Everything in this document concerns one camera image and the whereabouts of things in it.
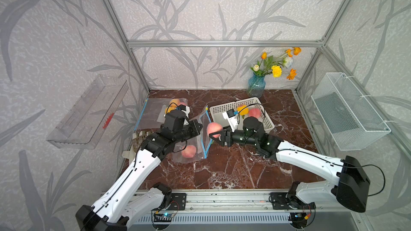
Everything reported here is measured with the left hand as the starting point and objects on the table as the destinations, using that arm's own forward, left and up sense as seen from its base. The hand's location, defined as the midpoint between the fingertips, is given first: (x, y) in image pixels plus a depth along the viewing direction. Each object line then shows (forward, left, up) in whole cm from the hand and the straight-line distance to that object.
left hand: (204, 126), depth 71 cm
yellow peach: (+24, -23, -19) cm, 39 cm away
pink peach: (-5, +8, -17) cm, 20 cm away
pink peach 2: (+22, -30, -19) cm, 42 cm away
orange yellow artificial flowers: (+46, -40, 0) cm, 60 cm away
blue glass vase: (+41, -33, -15) cm, 55 cm away
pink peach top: (-3, -4, +3) cm, 6 cm away
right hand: (-3, -4, -1) cm, 5 cm away
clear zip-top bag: (-3, +5, -18) cm, 18 cm away
